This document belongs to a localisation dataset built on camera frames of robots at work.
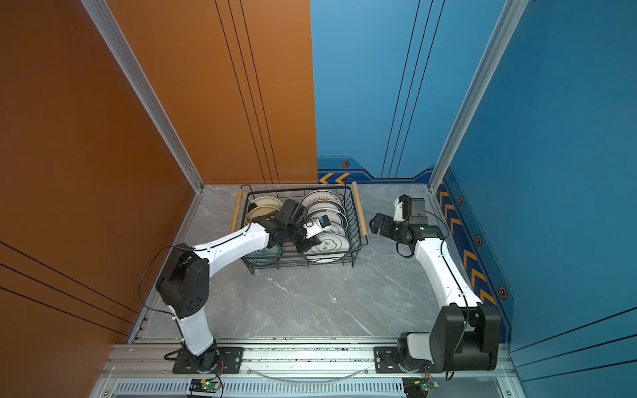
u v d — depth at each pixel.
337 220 0.94
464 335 0.39
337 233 0.92
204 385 0.71
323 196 0.99
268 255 0.91
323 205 0.94
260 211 0.94
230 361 0.74
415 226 0.59
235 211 0.87
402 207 0.69
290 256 0.95
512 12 0.69
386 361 0.73
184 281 0.48
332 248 0.90
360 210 0.87
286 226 0.70
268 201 0.99
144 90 0.86
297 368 0.73
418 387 0.70
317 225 0.77
